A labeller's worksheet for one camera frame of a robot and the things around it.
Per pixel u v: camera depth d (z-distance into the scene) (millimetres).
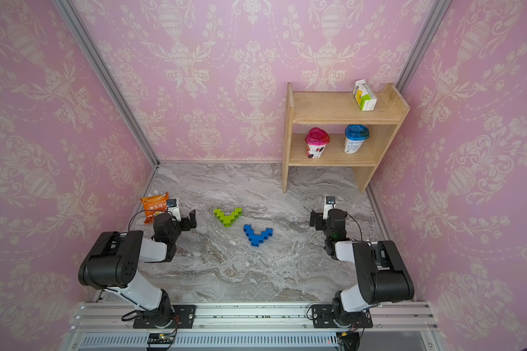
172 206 828
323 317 729
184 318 741
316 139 865
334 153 953
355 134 881
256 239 900
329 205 811
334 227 716
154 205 994
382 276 443
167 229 744
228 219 960
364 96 777
